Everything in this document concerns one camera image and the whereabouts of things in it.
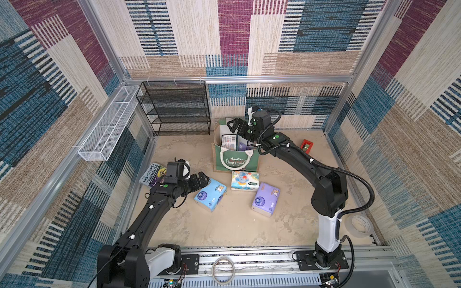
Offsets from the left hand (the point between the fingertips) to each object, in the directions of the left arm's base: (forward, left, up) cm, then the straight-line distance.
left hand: (202, 181), depth 84 cm
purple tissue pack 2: (-6, -29, -7) cm, 31 cm away
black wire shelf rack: (+47, +19, +6) cm, 51 cm away
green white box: (+22, -13, +2) cm, 26 cm away
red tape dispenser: (+26, -57, -6) cm, 62 cm away
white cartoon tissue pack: (+4, -21, -7) cm, 23 cm away
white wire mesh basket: (+6, +38, +21) cm, 43 cm away
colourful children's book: (+11, +30, -11) cm, 34 cm away
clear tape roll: (-16, -71, -13) cm, 74 cm away
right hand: (+19, -16, +14) cm, 29 cm away
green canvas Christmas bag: (+12, -11, -1) cm, 16 cm away
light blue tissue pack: (-4, -3, -8) cm, 9 cm away
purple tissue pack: (+22, -20, -2) cm, 29 cm away
